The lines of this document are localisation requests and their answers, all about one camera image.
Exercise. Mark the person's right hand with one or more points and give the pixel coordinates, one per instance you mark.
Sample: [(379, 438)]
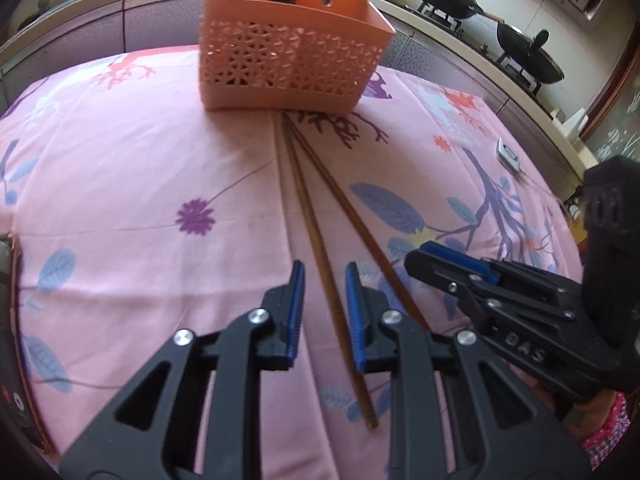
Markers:
[(532, 382)]

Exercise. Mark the black wok with lid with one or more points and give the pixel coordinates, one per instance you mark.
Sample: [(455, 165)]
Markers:
[(530, 57)]

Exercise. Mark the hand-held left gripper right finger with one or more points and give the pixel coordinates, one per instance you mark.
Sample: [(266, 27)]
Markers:
[(354, 310)]

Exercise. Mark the orange perforated plastic basket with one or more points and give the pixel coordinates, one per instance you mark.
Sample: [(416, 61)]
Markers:
[(280, 60)]

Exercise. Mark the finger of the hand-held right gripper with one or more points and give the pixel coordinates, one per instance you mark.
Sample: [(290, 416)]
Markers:
[(480, 267), (435, 267)]

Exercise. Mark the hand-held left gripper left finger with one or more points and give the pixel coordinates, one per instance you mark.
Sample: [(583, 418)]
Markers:
[(296, 305)]

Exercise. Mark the person's right forearm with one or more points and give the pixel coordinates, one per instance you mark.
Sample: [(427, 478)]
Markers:
[(595, 415)]

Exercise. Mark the white plastic container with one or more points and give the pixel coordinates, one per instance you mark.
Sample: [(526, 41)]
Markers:
[(572, 125)]

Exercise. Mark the person's pink patterned clothing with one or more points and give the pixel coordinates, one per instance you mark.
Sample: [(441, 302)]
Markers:
[(610, 435)]

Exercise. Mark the small white device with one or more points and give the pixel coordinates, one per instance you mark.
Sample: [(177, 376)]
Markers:
[(509, 154)]

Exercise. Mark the black smartphone with rose case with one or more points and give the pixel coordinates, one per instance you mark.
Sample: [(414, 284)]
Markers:
[(20, 385)]

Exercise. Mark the gas stove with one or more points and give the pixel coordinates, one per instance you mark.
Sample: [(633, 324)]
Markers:
[(480, 42)]

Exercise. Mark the frosted glass door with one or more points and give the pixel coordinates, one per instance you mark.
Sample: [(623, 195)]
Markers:
[(617, 120)]

